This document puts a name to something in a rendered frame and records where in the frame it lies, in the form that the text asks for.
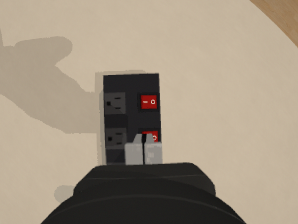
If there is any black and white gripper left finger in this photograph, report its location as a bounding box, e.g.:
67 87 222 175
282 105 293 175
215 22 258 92
125 134 145 165

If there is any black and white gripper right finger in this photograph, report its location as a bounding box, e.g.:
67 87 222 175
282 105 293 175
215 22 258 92
144 133 162 164

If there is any black power strip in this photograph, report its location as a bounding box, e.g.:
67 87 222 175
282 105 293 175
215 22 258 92
103 73 162 165

